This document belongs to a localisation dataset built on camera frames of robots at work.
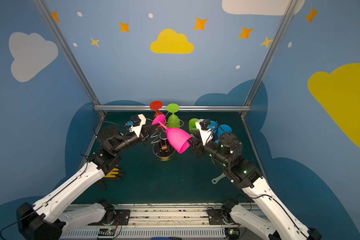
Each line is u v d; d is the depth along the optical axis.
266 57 0.89
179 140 0.57
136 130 0.55
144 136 0.56
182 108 0.82
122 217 0.75
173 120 0.89
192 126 0.96
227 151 0.44
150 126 0.60
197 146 0.52
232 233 0.73
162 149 0.99
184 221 0.74
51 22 0.73
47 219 0.39
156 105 0.85
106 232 0.73
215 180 0.88
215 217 0.75
